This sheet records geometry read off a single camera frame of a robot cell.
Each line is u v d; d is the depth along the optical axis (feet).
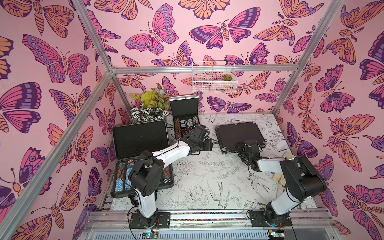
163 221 2.40
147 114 2.95
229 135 3.29
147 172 1.57
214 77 3.13
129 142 3.02
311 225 2.38
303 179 1.54
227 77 3.02
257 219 2.39
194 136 2.35
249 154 2.45
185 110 3.68
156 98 3.34
